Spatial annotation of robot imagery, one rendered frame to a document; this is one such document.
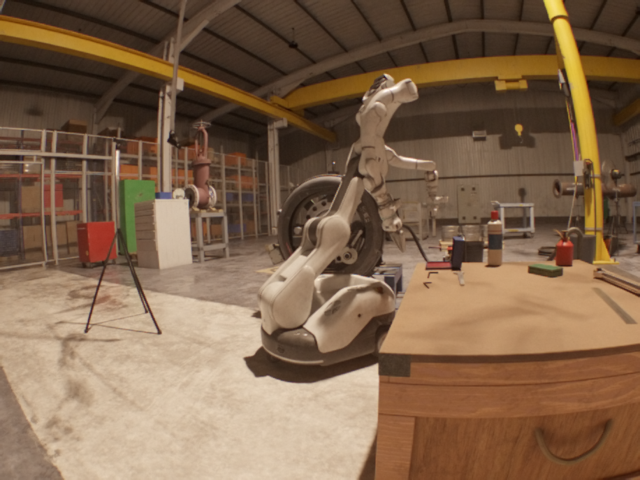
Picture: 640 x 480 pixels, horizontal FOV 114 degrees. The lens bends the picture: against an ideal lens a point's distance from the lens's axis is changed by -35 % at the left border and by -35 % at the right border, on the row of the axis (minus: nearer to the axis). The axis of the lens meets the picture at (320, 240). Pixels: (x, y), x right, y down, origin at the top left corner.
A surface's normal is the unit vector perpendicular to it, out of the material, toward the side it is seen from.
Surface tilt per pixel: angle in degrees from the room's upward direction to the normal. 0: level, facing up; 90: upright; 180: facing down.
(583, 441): 90
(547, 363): 90
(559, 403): 90
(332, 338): 90
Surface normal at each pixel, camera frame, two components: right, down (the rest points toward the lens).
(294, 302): 0.45, 0.04
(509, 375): -0.36, 0.08
